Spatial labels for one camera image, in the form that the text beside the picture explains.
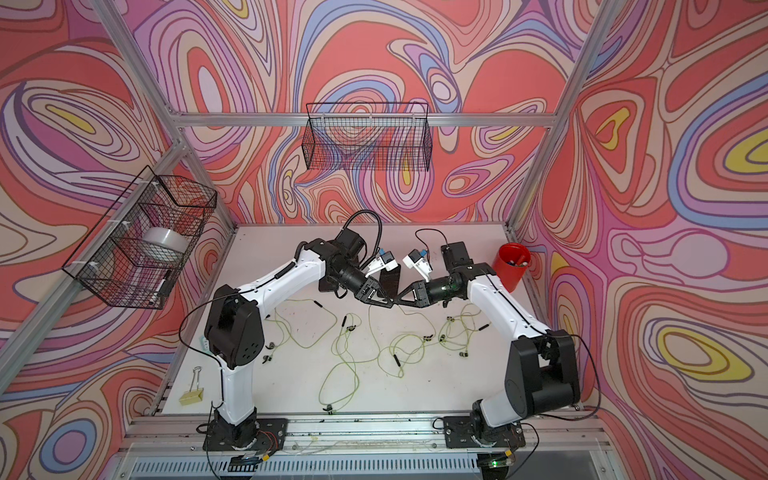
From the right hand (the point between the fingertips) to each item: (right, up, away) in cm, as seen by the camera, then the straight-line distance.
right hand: (400, 308), depth 77 cm
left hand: (-2, +1, 0) cm, 2 cm away
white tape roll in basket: (-58, +18, -3) cm, 61 cm away
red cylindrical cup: (+37, +11, +20) cm, 44 cm away
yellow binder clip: (-56, -24, +3) cm, 61 cm away
